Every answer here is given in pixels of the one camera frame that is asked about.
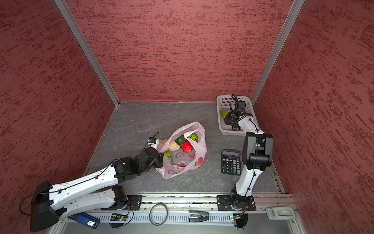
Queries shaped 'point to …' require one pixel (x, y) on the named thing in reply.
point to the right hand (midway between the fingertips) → (226, 120)
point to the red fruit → (187, 147)
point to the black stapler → (197, 216)
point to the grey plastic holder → (280, 213)
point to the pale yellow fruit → (173, 146)
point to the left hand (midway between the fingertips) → (163, 158)
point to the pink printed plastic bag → (183, 163)
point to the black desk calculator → (230, 162)
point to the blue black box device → (85, 219)
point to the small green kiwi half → (169, 155)
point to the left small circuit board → (117, 217)
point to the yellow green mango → (224, 113)
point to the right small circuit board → (241, 220)
